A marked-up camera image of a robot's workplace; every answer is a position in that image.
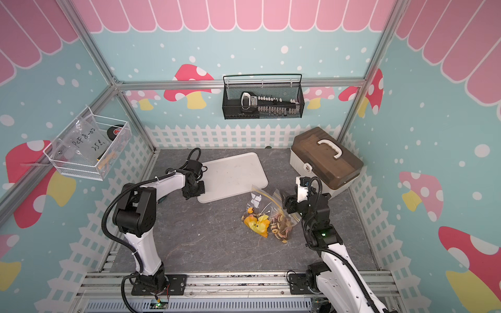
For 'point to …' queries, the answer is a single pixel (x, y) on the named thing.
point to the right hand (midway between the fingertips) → (287, 188)
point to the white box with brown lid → (316, 153)
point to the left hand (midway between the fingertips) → (199, 195)
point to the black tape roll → (113, 131)
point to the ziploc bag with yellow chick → (259, 208)
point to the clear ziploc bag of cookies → (280, 223)
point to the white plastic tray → (232, 175)
